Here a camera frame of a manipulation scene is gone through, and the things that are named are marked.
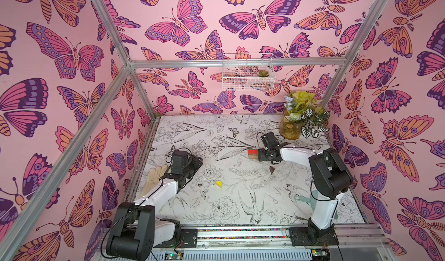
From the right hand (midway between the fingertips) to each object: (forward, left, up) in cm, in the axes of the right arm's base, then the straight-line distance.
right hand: (266, 153), depth 100 cm
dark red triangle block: (-10, -2, +1) cm, 11 cm away
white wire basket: (+32, +11, +33) cm, 47 cm away
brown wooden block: (-2, +7, 0) cm, 8 cm away
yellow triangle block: (-19, +26, +1) cm, 32 cm away
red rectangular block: (+2, +7, -1) cm, 8 cm away
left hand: (-8, +35, +7) cm, 37 cm away
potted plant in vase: (+14, -18, +17) cm, 29 cm away
